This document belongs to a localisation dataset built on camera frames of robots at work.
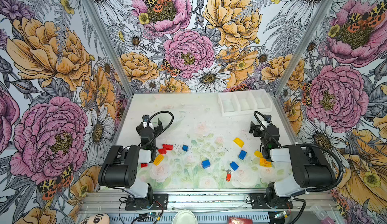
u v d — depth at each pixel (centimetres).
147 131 75
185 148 90
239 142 94
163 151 90
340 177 42
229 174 83
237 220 66
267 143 73
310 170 45
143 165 85
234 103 109
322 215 69
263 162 83
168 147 92
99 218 64
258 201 74
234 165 85
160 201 74
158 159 87
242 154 89
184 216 73
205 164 86
